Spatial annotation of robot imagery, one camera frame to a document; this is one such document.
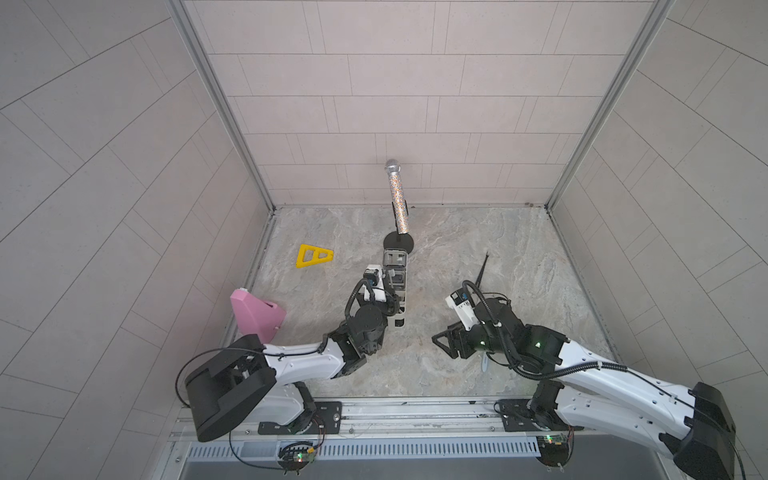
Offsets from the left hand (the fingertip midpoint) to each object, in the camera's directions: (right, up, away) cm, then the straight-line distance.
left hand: (391, 269), depth 78 cm
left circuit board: (-21, -39, -13) cm, 46 cm away
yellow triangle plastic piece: (-26, 0, +22) cm, 34 cm away
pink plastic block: (-35, -12, -3) cm, 37 cm away
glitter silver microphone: (+1, +28, +8) cm, 30 cm away
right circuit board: (+37, -40, -10) cm, 56 cm away
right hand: (+12, -17, -5) cm, 21 cm away
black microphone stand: (+1, +6, +26) cm, 27 cm away
